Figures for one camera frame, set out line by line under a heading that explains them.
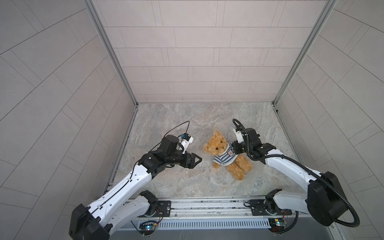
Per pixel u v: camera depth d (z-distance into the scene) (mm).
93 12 726
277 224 676
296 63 938
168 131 991
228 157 804
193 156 637
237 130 754
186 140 654
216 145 788
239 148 750
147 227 645
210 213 707
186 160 619
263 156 574
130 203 551
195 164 640
